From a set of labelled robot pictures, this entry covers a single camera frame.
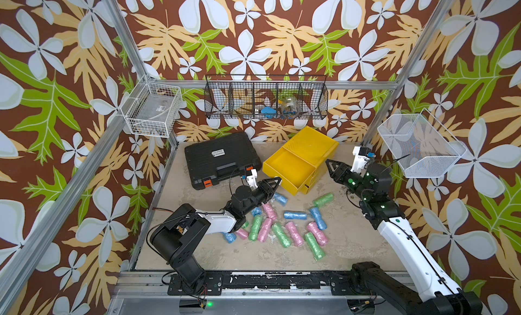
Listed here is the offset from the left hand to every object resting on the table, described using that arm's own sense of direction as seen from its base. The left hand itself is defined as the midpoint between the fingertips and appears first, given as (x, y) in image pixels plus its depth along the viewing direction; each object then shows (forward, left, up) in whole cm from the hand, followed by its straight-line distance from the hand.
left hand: (282, 178), depth 79 cm
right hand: (+2, -16, +9) cm, 19 cm away
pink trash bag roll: (-8, +4, -18) cm, 20 cm away
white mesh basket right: (+12, -57, +7) cm, 59 cm away
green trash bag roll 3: (-17, -1, -19) cm, 25 cm away
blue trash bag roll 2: (-8, -7, -18) cm, 20 cm away
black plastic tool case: (+21, +30, -14) cm, 39 cm away
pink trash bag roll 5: (-16, +16, -18) cm, 29 cm away
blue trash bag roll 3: (-5, -17, -19) cm, 26 cm away
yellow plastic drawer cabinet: (+16, -16, +1) cm, 22 cm away
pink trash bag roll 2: (-15, +7, -18) cm, 25 cm away
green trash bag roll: (0, -21, -18) cm, 27 cm away
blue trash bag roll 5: (-17, +22, -19) cm, 33 cm away
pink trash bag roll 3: (-17, -7, -19) cm, 26 cm away
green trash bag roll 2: (-13, +11, -19) cm, 25 cm away
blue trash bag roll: (0, -1, -18) cm, 18 cm away
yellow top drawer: (+8, -5, -5) cm, 11 cm away
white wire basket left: (+27, +56, +13) cm, 64 cm away
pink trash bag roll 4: (-16, -17, -19) cm, 30 cm away
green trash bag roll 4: (-22, -14, -19) cm, 32 cm away
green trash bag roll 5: (-11, +15, -20) cm, 27 cm away
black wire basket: (+42, +6, +9) cm, 44 cm away
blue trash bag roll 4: (-5, +10, -19) cm, 22 cm away
